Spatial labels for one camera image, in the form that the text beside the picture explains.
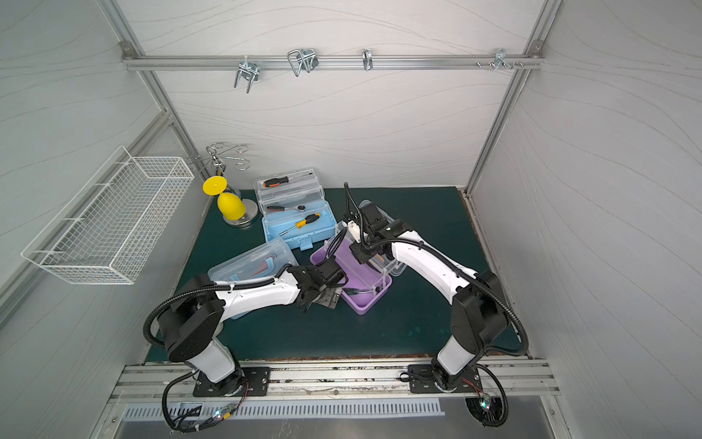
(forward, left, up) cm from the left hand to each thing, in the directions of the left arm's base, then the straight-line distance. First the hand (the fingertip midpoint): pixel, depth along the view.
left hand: (321, 291), depth 87 cm
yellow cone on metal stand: (+26, +33, +11) cm, 43 cm away
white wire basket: (+1, +51, +28) cm, 58 cm away
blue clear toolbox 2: (+37, +9, +9) cm, 39 cm away
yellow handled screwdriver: (+31, +9, 0) cm, 32 cm away
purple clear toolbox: (0, -14, +7) cm, 16 cm away
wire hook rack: (+35, +37, +27) cm, 57 cm away
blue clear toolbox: (+4, +26, +6) cm, 27 cm away
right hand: (+10, -12, +11) cm, 19 cm away
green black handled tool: (+1, -11, -3) cm, 12 cm away
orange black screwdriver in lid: (+40, +19, +12) cm, 46 cm away
